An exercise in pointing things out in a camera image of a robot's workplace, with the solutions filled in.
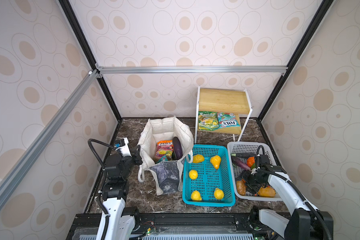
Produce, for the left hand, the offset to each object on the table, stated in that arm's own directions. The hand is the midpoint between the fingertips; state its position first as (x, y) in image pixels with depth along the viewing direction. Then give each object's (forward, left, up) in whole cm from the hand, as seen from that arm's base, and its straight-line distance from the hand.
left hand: (142, 144), depth 73 cm
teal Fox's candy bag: (+24, -47, -8) cm, 54 cm away
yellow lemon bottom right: (-17, -39, -21) cm, 47 cm away
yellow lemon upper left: (+4, -29, -21) cm, 36 cm away
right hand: (-10, -52, -22) cm, 58 cm away
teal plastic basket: (-7, -42, -25) cm, 49 cm away
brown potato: (-15, -51, -19) cm, 56 cm away
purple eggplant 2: (+7, -16, -15) cm, 23 cm away
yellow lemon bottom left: (-19, -27, -21) cm, 38 cm away
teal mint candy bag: (-1, -8, -14) cm, 16 cm away
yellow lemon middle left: (-7, -25, -21) cm, 34 cm away
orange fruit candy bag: (+6, -8, -16) cm, 19 cm away
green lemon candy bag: (+23, -35, -7) cm, 42 cm away
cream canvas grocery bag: (-12, -12, -13) cm, 21 cm away
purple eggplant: (+2, -53, -22) cm, 57 cm away
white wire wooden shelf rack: (+19, -41, +4) cm, 45 cm away
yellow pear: (+2, -39, -21) cm, 44 cm away
